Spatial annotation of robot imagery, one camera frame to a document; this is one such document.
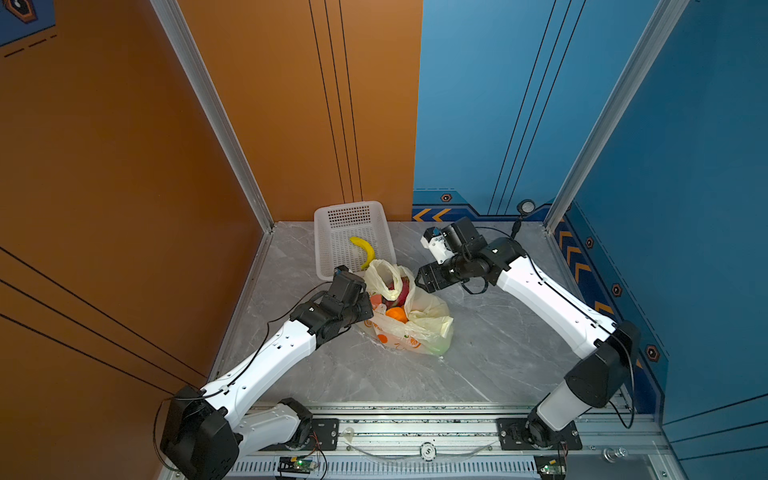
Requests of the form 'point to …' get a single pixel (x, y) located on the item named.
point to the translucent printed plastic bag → (429, 329)
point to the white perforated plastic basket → (334, 226)
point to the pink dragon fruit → (403, 295)
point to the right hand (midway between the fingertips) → (427, 276)
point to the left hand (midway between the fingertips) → (371, 300)
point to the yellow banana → (369, 249)
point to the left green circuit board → (295, 464)
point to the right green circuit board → (550, 467)
